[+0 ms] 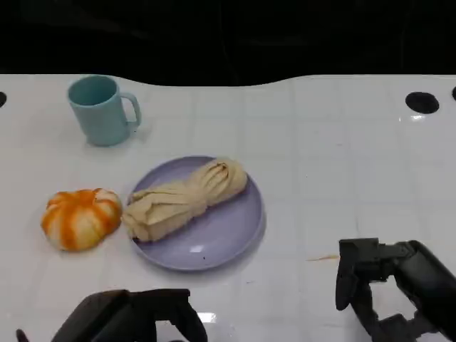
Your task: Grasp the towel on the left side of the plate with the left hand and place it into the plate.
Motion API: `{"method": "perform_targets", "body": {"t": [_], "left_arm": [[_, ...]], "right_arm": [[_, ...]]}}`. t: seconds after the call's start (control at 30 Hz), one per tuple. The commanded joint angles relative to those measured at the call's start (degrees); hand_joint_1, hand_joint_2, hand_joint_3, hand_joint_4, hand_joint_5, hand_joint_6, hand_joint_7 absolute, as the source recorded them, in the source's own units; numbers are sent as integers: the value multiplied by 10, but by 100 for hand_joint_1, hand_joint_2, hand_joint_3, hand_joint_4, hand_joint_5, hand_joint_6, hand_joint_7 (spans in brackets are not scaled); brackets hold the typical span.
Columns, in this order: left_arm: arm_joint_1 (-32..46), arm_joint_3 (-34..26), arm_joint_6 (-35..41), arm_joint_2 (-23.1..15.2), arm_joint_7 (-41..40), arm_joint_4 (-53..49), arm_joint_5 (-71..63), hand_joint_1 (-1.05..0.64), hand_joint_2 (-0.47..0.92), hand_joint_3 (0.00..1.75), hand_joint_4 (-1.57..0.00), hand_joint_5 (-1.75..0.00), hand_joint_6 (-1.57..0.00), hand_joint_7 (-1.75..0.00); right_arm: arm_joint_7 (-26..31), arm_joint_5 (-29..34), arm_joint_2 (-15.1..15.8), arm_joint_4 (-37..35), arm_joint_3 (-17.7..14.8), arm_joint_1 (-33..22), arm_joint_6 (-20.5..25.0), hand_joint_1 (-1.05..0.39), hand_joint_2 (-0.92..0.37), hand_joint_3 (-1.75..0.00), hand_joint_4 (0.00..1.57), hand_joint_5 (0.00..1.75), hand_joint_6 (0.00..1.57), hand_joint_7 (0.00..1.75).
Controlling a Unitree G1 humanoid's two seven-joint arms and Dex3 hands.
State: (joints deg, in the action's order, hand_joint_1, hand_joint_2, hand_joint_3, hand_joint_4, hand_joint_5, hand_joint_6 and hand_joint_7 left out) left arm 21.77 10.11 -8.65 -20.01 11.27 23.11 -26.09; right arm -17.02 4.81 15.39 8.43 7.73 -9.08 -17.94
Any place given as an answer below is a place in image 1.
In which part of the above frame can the pale green mug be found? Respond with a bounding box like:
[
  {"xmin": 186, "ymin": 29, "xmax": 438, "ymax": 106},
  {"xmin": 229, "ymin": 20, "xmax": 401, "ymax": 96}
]
[{"xmin": 67, "ymin": 74, "xmax": 143, "ymax": 147}]

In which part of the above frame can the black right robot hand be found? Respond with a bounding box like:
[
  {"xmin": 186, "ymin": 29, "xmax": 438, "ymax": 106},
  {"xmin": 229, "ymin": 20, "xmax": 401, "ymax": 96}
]
[{"xmin": 335, "ymin": 238, "xmax": 456, "ymax": 342}]

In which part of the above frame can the orange and white bread roll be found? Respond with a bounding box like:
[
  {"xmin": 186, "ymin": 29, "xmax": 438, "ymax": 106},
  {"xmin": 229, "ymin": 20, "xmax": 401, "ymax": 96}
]
[{"xmin": 41, "ymin": 187, "xmax": 123, "ymax": 252}]

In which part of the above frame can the lilac plate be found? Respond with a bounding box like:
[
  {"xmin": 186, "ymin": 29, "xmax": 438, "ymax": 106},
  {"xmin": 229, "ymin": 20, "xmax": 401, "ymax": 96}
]
[{"xmin": 128, "ymin": 155, "xmax": 266, "ymax": 272}]

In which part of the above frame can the beige towel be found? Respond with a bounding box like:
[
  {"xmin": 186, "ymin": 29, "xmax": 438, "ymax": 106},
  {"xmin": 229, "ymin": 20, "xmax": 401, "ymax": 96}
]
[{"xmin": 120, "ymin": 156, "xmax": 249, "ymax": 244}]

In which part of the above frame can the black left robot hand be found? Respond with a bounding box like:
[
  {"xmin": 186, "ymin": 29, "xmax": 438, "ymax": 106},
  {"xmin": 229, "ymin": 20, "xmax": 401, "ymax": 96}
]
[{"xmin": 51, "ymin": 288, "xmax": 209, "ymax": 342}]

